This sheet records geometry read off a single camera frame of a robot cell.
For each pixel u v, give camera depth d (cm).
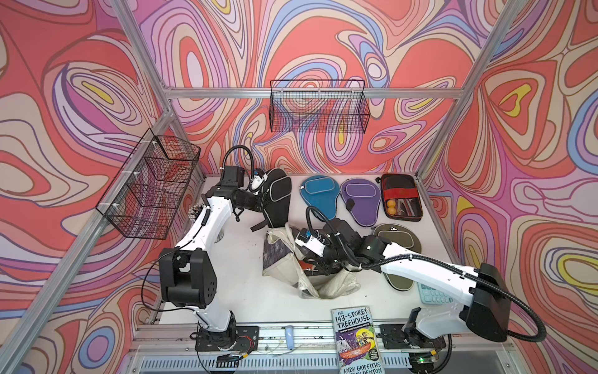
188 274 45
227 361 72
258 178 77
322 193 108
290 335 72
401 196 107
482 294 41
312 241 64
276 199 85
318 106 96
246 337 73
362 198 108
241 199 72
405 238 93
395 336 73
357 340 72
